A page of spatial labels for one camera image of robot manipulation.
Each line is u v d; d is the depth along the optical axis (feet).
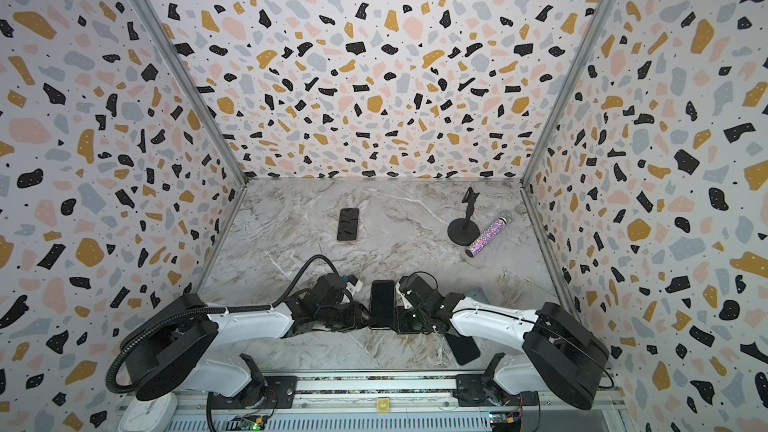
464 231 3.42
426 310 2.16
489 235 3.34
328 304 2.32
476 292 3.00
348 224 3.48
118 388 1.31
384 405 2.35
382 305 3.08
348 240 3.40
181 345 1.40
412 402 2.40
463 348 2.66
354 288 2.68
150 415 2.23
